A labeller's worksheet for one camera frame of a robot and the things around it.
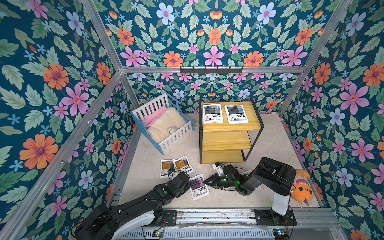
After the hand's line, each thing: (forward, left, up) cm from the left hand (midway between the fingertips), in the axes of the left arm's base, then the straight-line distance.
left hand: (193, 184), depth 85 cm
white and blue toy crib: (+31, +10, +9) cm, 34 cm away
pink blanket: (+43, +29, +11) cm, 53 cm away
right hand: (-1, -7, +2) cm, 7 cm away
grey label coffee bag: (+20, -24, +35) cm, 47 cm away
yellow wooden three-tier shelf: (+15, -17, +34) cm, 41 cm away
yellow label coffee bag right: (+12, +6, +2) cm, 14 cm away
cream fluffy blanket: (+46, +12, +10) cm, 48 cm away
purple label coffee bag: (-3, -2, +1) cm, 4 cm away
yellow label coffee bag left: (+12, +16, +2) cm, 20 cm away
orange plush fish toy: (-10, -56, +8) cm, 57 cm away
